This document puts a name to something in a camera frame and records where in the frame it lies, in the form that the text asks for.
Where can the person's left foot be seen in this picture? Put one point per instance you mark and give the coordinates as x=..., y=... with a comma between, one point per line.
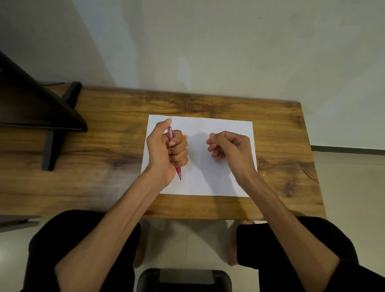
x=140, y=257

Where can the person's right foot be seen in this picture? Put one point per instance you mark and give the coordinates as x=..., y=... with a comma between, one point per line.
x=231, y=254

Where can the person's right hand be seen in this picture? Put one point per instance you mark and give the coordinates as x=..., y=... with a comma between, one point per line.
x=237, y=153

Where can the person's left trouser leg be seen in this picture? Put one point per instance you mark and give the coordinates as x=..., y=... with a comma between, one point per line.
x=51, y=237

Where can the black flat screen television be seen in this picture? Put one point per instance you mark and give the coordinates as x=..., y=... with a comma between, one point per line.
x=24, y=102

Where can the person's left forearm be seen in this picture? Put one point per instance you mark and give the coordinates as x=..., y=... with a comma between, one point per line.
x=105, y=234

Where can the pink mechanical pencil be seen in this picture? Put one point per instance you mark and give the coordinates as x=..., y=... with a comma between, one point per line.
x=179, y=173

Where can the person's foot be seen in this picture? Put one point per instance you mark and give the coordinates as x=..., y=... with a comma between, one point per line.
x=140, y=257
x=231, y=254

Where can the black television stand leg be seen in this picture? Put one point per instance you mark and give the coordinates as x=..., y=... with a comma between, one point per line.
x=48, y=153

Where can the white paper sheet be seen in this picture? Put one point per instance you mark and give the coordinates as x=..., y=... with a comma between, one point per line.
x=198, y=123

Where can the person's right forearm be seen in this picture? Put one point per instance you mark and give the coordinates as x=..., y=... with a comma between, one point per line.
x=285, y=225

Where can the person's left hand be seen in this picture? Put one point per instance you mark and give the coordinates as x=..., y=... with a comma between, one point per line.
x=159, y=153

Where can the grey metal bar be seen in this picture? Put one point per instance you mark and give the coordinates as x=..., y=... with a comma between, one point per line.
x=15, y=224

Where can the black stool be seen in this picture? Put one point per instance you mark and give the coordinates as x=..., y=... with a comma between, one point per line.
x=150, y=281

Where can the black right shirt sleeve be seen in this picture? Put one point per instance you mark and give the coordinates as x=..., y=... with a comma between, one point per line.
x=361, y=281

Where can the dark skirting board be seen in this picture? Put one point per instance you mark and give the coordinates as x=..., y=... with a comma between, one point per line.
x=349, y=150

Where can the person's trouser leg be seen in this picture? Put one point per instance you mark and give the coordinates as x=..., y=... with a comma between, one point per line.
x=51, y=237
x=261, y=246

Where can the person's right trouser leg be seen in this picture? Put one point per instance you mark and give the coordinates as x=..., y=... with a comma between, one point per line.
x=261, y=246

